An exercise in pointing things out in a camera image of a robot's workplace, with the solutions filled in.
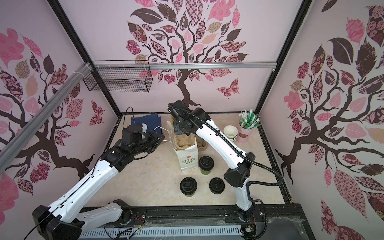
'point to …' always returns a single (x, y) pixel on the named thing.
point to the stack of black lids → (216, 185)
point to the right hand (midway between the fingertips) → (180, 126)
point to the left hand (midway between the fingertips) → (166, 138)
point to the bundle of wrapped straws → (249, 119)
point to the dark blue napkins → (153, 122)
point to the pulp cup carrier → (183, 141)
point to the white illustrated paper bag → (188, 157)
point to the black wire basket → (121, 75)
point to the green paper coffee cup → (205, 172)
